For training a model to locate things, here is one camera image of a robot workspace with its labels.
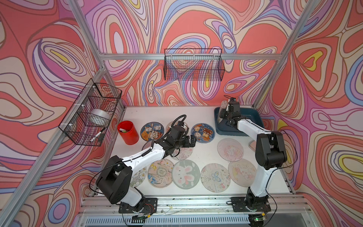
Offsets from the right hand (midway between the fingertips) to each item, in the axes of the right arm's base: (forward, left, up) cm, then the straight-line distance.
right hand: (223, 113), depth 99 cm
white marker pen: (-27, +75, +15) cm, 81 cm away
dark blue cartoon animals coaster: (-5, +53, -11) cm, 54 cm away
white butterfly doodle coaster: (-40, +11, -12) cm, 43 cm away
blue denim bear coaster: (-8, +13, -12) cm, 19 cm away
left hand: (-22, +24, +2) cm, 32 cm away
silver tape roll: (-20, +71, +23) cm, 77 cm away
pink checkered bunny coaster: (-19, +33, +14) cm, 40 cm away
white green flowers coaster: (-39, +57, -11) cm, 70 cm away
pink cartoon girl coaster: (-38, -6, -12) cm, 40 cm away
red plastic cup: (-15, +64, +2) cm, 66 cm away
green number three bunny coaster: (-37, +29, -12) cm, 49 cm away
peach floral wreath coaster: (-37, +44, -12) cm, 59 cm away
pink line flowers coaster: (-23, +29, -12) cm, 39 cm away
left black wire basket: (-21, +76, +22) cm, 82 cm away
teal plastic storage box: (+5, -24, -6) cm, 26 cm away
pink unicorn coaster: (-22, -2, -12) cm, 25 cm away
